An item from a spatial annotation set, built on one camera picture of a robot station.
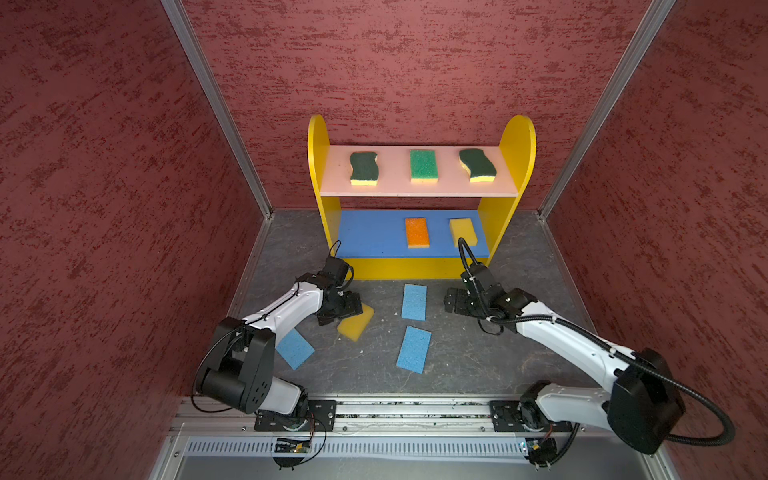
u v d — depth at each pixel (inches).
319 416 29.2
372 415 29.8
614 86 32.9
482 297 24.8
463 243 29.1
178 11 27.6
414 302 37.3
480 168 29.4
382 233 37.3
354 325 34.6
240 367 16.8
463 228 37.1
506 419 29.1
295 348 33.0
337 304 29.3
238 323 18.1
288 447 28.4
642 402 16.0
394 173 29.0
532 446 28.2
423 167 28.6
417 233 37.0
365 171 28.0
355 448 30.5
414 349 33.0
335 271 28.4
